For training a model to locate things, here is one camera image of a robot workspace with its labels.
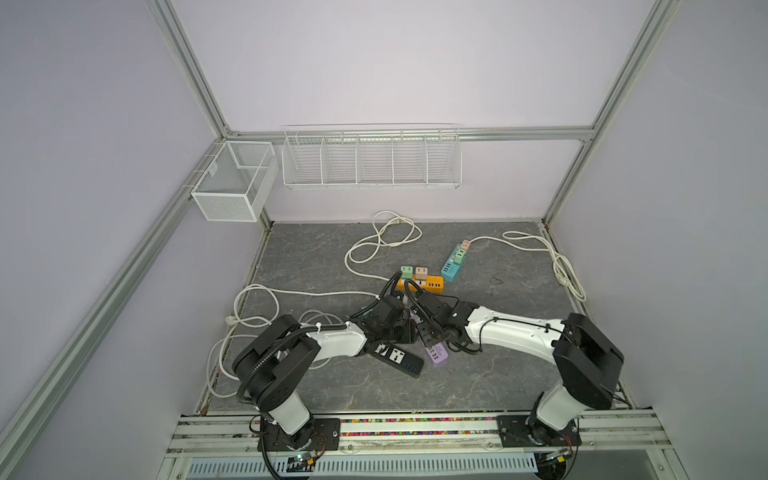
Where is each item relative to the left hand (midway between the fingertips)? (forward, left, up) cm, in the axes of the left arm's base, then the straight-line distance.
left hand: (416, 334), depth 88 cm
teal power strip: (+24, -15, -1) cm, 28 cm away
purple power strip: (-5, -5, 0) cm, 8 cm away
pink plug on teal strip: (+31, -21, +4) cm, 37 cm away
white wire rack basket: (+50, +5, +29) cm, 58 cm away
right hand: (0, -4, +1) cm, 4 cm away
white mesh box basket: (+51, +59, +19) cm, 80 cm away
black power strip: (-7, +6, 0) cm, 9 cm away
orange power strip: (+17, -6, 0) cm, 18 cm away
